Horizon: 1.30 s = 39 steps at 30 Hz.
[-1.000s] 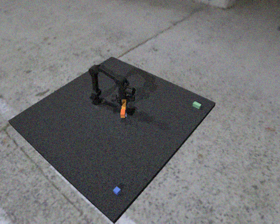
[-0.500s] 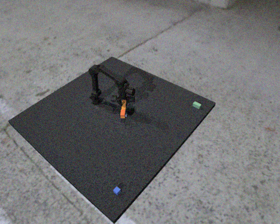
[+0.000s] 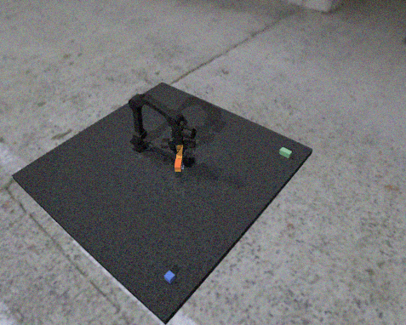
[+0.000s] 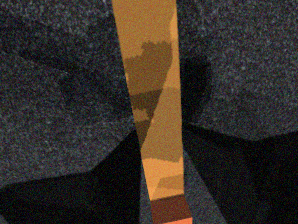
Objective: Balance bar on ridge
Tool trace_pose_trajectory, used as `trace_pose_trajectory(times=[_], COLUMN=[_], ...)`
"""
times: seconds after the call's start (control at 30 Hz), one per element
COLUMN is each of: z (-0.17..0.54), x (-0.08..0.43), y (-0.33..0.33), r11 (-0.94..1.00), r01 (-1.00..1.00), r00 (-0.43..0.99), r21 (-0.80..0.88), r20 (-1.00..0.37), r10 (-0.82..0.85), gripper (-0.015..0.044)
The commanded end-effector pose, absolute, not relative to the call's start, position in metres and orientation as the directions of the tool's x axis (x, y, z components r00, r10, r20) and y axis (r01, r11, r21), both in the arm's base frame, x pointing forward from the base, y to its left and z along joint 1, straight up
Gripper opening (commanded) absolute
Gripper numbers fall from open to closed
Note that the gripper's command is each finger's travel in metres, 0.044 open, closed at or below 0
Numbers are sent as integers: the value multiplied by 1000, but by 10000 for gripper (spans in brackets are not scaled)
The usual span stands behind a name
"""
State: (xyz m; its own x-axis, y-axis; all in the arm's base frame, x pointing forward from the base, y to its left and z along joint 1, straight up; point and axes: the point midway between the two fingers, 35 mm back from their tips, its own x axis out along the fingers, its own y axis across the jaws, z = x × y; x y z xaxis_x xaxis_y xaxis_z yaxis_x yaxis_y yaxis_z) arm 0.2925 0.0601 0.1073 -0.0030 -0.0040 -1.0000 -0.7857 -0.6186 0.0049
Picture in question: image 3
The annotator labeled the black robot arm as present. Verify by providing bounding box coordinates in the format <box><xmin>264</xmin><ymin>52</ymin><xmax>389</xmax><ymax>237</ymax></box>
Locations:
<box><xmin>129</xmin><ymin>94</ymin><xmax>197</xmax><ymax>153</ymax></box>

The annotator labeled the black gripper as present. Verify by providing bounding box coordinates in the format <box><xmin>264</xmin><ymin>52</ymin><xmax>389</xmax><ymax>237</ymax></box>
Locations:
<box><xmin>161</xmin><ymin>136</ymin><xmax>196</xmax><ymax>155</ymax></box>

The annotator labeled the small blue cube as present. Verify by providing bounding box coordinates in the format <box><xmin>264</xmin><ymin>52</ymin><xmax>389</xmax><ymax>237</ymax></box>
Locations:
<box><xmin>164</xmin><ymin>271</ymin><xmax>176</xmax><ymax>283</ymax></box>

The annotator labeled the orange bar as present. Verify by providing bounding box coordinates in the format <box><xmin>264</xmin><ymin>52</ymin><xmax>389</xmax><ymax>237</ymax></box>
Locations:
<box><xmin>174</xmin><ymin>145</ymin><xmax>183</xmax><ymax>172</ymax></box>

